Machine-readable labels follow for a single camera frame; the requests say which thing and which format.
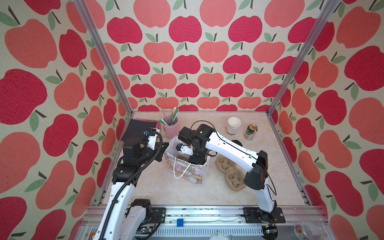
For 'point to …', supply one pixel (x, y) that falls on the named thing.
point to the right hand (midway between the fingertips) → (200, 158)
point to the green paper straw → (174, 113)
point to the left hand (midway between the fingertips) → (169, 145)
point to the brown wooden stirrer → (164, 114)
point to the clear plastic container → (309, 230)
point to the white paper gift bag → (179, 164)
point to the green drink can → (250, 132)
